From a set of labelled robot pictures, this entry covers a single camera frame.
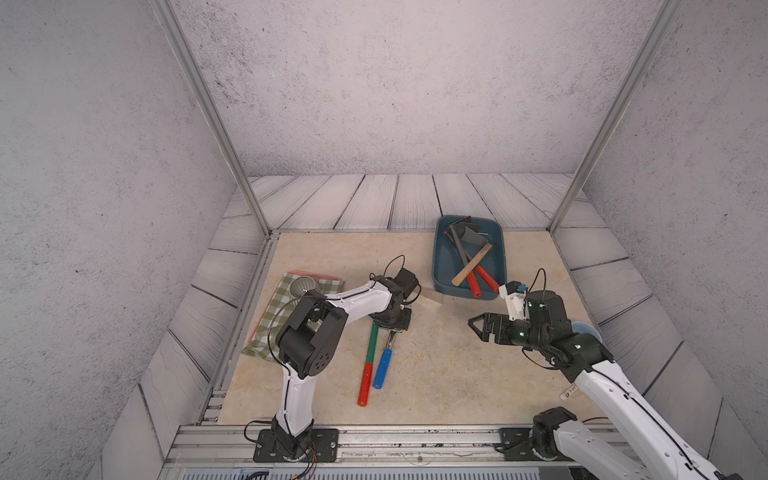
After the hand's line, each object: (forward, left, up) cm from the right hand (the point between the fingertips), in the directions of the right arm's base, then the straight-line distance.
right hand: (485, 323), depth 76 cm
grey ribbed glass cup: (+20, +55, -13) cm, 60 cm away
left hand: (+7, +20, -16) cm, 27 cm away
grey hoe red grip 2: (+21, -6, -10) cm, 24 cm away
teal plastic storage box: (+35, +4, -18) cm, 40 cm away
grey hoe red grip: (+45, +2, -12) cm, 47 cm away
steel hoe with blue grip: (-4, +26, -15) cm, 30 cm away
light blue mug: (+5, -31, -11) cm, 34 cm away
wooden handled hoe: (+44, -6, -13) cm, 46 cm away
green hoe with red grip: (-8, +31, -14) cm, 35 cm away
